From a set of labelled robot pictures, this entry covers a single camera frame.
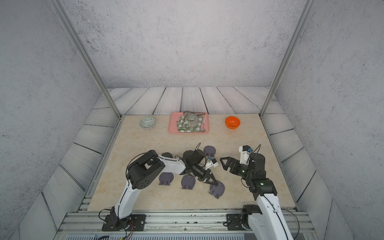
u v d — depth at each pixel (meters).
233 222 0.71
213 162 0.85
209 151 0.99
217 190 0.82
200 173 0.81
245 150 0.70
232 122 1.12
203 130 1.10
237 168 0.68
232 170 0.67
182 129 1.11
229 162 0.68
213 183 0.84
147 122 1.15
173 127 1.14
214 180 0.83
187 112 1.23
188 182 0.85
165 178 0.88
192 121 1.08
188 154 0.99
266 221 0.47
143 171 0.56
